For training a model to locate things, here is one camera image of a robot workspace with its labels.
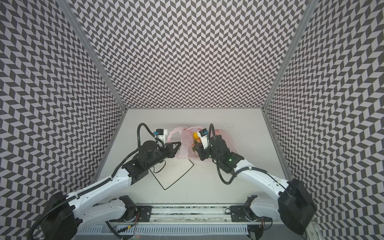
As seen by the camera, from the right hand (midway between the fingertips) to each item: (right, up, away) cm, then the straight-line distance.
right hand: (196, 149), depth 79 cm
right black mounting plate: (+21, -31, -7) cm, 38 cm away
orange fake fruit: (+1, +3, +17) cm, 17 cm away
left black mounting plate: (-26, -31, -7) cm, 41 cm away
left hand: (-8, +3, -4) cm, 9 cm away
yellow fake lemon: (-1, +5, +17) cm, 18 cm away
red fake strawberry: (-2, -1, +12) cm, 13 cm away
